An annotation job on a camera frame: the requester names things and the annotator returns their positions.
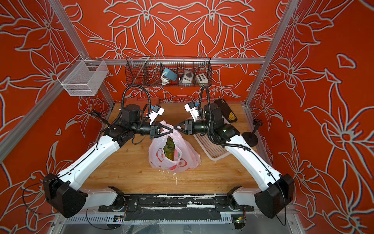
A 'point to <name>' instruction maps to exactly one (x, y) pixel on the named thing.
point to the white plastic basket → (213, 150)
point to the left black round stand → (98, 114)
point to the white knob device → (187, 77)
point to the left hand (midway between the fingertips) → (171, 131)
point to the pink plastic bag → (185, 158)
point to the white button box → (202, 78)
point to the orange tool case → (141, 103)
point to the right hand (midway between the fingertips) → (174, 128)
